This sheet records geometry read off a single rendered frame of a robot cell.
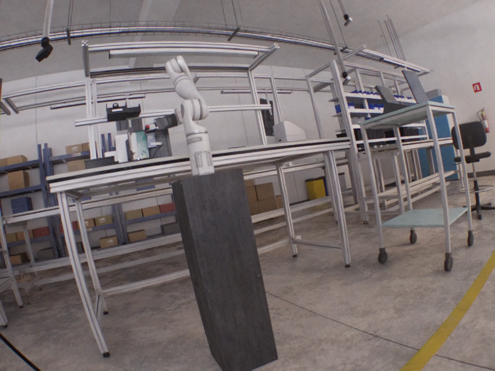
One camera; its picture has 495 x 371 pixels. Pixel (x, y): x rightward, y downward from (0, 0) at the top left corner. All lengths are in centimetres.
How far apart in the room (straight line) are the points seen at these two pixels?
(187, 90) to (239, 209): 58
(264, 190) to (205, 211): 449
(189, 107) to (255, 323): 92
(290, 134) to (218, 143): 456
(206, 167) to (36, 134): 525
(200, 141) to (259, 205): 436
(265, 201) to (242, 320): 446
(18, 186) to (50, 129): 135
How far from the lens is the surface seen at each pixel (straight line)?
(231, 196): 106
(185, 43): 228
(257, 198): 541
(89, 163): 185
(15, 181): 558
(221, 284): 108
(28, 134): 616
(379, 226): 218
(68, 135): 596
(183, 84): 131
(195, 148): 112
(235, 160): 158
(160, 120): 157
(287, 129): 182
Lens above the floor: 79
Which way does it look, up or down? level
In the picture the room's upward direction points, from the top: 11 degrees counter-clockwise
